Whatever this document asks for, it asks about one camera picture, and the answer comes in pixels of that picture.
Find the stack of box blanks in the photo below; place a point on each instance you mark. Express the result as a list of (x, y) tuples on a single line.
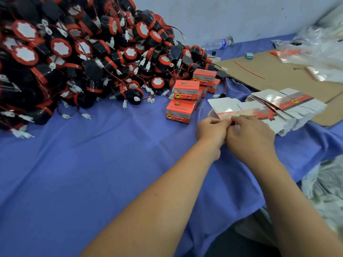
[(278, 107)]

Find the brown cardboard sheet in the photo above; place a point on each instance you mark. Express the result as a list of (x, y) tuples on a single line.
[(273, 77)]

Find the small teal box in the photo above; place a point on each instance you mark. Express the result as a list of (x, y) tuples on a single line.
[(249, 55)]

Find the clear plastic water bottle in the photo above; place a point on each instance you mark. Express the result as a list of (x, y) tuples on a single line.
[(218, 42)]

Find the pile of black red buzzers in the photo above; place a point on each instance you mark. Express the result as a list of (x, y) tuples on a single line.
[(69, 56)]

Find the blue table cloth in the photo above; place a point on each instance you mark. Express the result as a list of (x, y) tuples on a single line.
[(80, 179)]

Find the person's left hand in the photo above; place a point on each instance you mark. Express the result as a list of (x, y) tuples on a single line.
[(211, 136)]

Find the pile of clear plastic bags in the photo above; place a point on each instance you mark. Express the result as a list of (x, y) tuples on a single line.
[(316, 50)]

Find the person's left forearm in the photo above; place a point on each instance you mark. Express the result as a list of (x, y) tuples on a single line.
[(155, 211)]

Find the person's right hand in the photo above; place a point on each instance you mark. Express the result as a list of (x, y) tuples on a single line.
[(249, 139)]

